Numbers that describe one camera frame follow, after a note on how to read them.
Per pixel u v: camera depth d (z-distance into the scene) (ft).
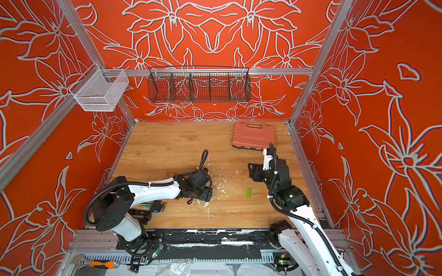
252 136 3.51
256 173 2.13
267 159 2.16
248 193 2.86
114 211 1.40
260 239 2.39
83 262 2.24
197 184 2.20
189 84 3.31
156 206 2.65
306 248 1.76
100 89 3.02
